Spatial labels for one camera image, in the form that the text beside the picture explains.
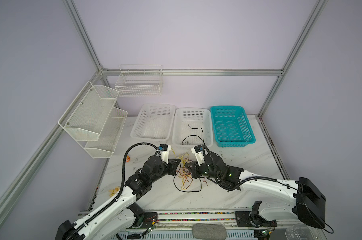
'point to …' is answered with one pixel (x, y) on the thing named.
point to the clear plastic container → (298, 231)
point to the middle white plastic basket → (196, 117)
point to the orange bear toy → (127, 158)
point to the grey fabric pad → (208, 231)
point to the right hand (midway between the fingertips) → (183, 166)
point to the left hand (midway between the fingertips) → (179, 161)
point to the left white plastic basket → (155, 123)
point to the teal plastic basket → (232, 126)
